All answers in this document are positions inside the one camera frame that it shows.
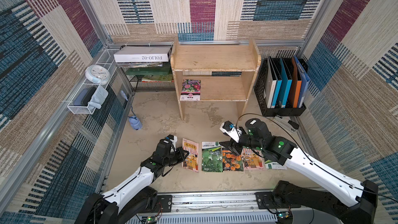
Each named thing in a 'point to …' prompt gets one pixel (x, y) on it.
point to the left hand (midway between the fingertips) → (189, 152)
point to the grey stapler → (287, 123)
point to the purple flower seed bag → (190, 90)
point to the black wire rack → (137, 83)
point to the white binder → (270, 84)
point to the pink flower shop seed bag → (252, 160)
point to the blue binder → (305, 81)
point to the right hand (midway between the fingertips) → (222, 135)
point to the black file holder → (260, 89)
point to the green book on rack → (160, 73)
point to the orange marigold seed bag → (231, 162)
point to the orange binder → (295, 95)
